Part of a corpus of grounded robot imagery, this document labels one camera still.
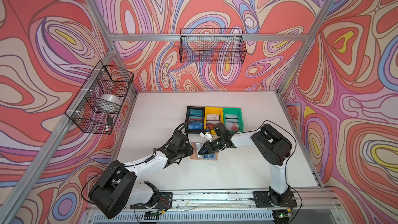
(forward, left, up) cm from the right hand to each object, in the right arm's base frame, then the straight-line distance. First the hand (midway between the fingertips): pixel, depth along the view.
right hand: (201, 155), depth 88 cm
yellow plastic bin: (+28, -5, +6) cm, 29 cm away
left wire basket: (+13, +50, +30) cm, 60 cm away
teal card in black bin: (+29, +3, +3) cm, 30 cm away
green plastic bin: (+23, -21, +2) cm, 32 cm away
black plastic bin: (+24, +4, +2) cm, 24 cm away
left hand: (+3, +4, +4) cm, 6 cm away
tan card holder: (0, +4, 0) cm, 4 cm away
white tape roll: (+17, +43, +33) cm, 56 cm away
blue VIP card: (+19, +4, +2) cm, 20 cm away
